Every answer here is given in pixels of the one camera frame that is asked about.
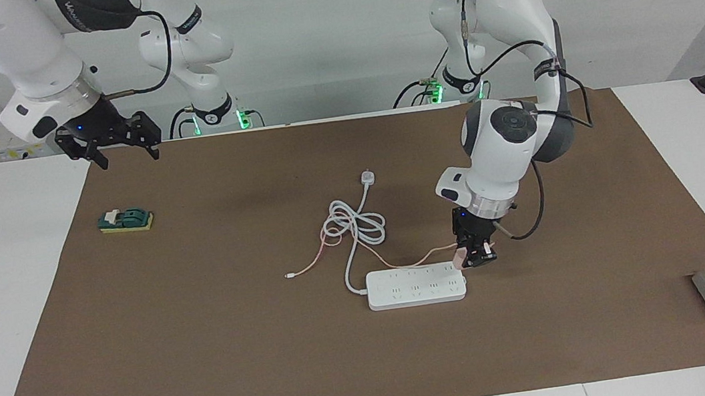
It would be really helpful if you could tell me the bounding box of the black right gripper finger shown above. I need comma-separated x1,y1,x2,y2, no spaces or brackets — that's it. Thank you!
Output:
53,123,111,175
117,110,166,165

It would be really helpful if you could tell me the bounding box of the pink charging cable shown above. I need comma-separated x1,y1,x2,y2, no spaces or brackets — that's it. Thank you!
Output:
280,212,469,284

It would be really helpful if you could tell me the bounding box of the white power strip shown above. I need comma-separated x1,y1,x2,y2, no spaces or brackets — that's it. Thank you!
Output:
365,260,469,312

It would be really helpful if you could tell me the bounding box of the white box with yellow labels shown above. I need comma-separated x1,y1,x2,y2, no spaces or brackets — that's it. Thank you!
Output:
0,130,62,162

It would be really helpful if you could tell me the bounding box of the brown table mat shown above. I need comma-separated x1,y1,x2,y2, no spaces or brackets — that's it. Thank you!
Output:
0,73,705,396

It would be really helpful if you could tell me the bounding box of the black right base cable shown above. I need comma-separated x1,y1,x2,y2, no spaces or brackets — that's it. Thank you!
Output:
166,105,201,140

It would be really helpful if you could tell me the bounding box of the black base cable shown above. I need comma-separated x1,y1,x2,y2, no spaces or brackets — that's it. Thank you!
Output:
386,45,457,111
166,105,201,140

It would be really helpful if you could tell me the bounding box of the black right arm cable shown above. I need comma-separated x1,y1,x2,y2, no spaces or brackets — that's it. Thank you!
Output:
91,7,180,100

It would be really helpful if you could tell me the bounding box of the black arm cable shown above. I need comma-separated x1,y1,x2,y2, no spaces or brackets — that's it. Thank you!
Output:
453,0,608,246
91,7,180,100

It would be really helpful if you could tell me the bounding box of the green knife switch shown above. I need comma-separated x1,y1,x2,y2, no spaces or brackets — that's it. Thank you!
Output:
96,204,156,237

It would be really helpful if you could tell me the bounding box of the white power strip cord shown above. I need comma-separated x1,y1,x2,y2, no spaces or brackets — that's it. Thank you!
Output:
315,168,398,299

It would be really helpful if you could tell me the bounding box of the black left base cable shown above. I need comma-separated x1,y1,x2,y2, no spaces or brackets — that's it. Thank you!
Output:
386,45,457,111

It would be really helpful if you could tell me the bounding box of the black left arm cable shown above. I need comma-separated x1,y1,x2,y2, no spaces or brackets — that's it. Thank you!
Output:
453,0,608,246

